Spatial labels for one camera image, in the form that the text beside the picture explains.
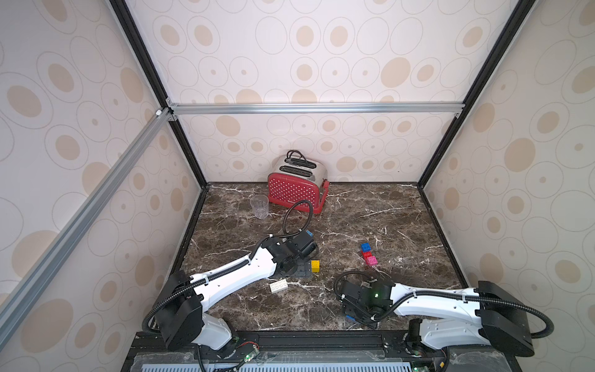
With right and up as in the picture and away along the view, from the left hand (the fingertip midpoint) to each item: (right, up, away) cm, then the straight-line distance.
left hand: (303, 270), depth 79 cm
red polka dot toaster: (-4, +33, +18) cm, 38 cm away
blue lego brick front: (+15, -12, -8) cm, 21 cm away
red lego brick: (+26, +3, +13) cm, 29 cm away
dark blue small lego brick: (+25, +5, +14) cm, 29 cm away
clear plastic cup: (-20, +22, +30) cm, 42 cm away
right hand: (+17, -16, +1) cm, 23 cm away
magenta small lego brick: (+27, +1, +11) cm, 29 cm away
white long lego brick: (-9, -7, +6) cm, 13 cm away
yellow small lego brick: (+5, -1, +9) cm, 10 cm away
